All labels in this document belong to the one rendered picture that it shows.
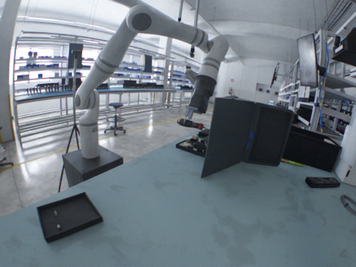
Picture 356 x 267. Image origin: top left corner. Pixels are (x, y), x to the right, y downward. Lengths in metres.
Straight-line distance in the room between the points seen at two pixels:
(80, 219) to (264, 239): 0.33
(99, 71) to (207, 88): 0.39
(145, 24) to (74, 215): 0.52
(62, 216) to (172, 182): 0.26
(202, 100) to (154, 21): 0.29
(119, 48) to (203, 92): 0.33
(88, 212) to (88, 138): 0.50
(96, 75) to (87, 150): 0.35
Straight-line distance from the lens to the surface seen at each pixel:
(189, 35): 0.59
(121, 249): 0.27
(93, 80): 0.66
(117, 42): 0.61
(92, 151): 0.80
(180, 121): 0.56
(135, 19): 0.53
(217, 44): 0.64
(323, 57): 2.13
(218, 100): 0.38
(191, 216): 0.32
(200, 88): 0.55
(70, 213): 0.33
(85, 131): 0.77
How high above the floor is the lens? 1.23
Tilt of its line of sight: 18 degrees down
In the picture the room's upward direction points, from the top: 7 degrees clockwise
